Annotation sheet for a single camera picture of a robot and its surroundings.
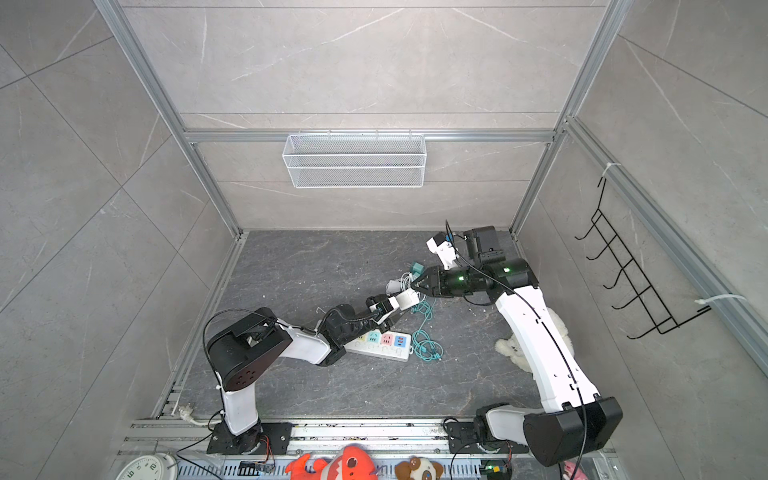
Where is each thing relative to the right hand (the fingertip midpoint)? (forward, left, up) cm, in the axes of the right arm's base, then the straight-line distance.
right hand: (417, 283), depth 70 cm
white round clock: (-33, +60, -22) cm, 72 cm away
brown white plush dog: (-35, +1, -25) cm, 43 cm away
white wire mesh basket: (+50, +18, +2) cm, 53 cm away
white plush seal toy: (-8, -27, -22) cm, 36 cm away
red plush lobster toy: (-34, +17, -20) cm, 42 cm away
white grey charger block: (+17, +6, -26) cm, 31 cm away
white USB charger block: (0, +2, -7) cm, 8 cm away
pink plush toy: (-35, -34, -26) cm, 56 cm away
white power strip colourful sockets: (-4, +6, -26) cm, 27 cm away
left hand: (+4, +3, -11) cm, 12 cm away
